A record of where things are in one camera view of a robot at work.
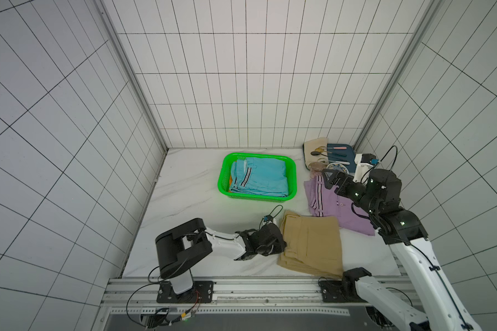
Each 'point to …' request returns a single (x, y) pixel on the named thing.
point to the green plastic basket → (223, 176)
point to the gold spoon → (322, 149)
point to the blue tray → (349, 152)
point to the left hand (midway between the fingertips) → (282, 248)
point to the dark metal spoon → (316, 153)
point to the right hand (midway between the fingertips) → (323, 173)
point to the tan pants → (312, 245)
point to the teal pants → (260, 176)
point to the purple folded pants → (325, 202)
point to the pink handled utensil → (339, 147)
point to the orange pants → (230, 180)
